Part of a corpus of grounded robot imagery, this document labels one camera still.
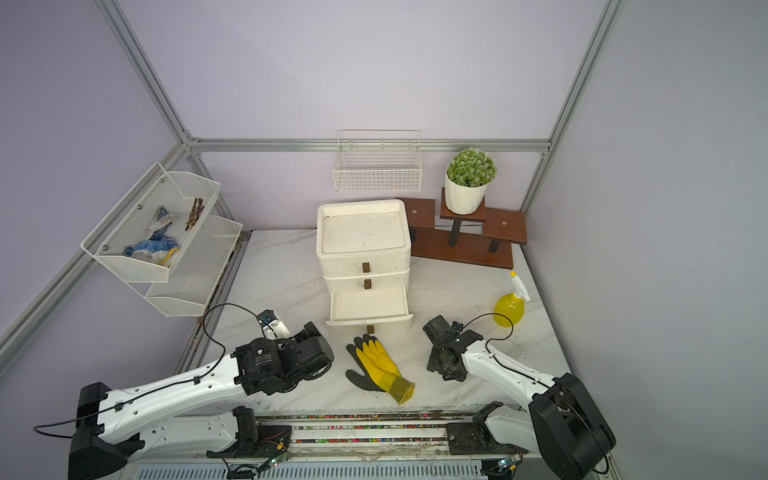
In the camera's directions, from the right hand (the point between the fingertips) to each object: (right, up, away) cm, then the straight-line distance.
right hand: (443, 370), depth 86 cm
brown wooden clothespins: (-70, +45, -5) cm, 83 cm away
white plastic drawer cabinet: (-23, +35, -4) cm, 42 cm away
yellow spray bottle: (+20, +18, +3) cm, 27 cm away
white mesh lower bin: (-77, +28, +7) cm, 83 cm away
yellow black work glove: (-18, 0, -2) cm, 18 cm away
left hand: (-37, +12, -11) cm, 41 cm away
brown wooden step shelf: (+18, +40, +22) cm, 49 cm away
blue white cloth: (-72, +35, -14) cm, 81 cm away
